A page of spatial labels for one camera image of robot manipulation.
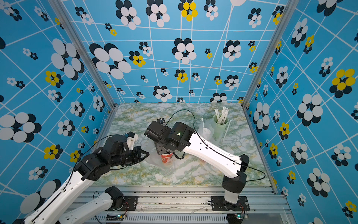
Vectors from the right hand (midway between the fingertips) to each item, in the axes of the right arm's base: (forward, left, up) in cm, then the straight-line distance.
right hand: (166, 144), depth 66 cm
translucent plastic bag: (-6, -1, -7) cm, 9 cm away
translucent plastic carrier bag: (+14, -22, -3) cm, 27 cm away
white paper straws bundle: (+27, -34, -15) cm, 46 cm away
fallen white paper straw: (+22, -37, -27) cm, 51 cm away
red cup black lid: (-4, 0, -5) cm, 6 cm away
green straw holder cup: (+12, -28, -5) cm, 31 cm away
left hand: (-3, +7, -3) cm, 8 cm away
